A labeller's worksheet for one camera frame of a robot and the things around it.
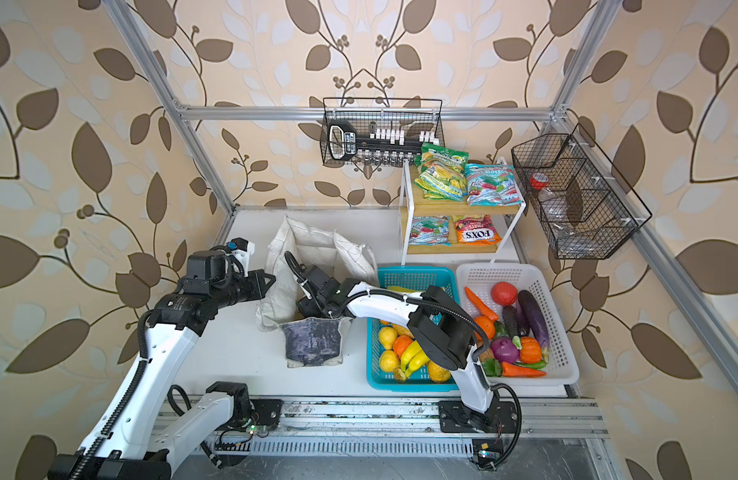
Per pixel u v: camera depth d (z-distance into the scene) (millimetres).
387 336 836
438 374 757
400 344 806
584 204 748
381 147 843
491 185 756
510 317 861
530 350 785
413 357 759
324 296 667
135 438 393
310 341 722
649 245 579
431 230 889
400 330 845
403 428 736
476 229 909
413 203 735
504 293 908
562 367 756
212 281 559
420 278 1019
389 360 788
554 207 709
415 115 911
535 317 831
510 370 756
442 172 758
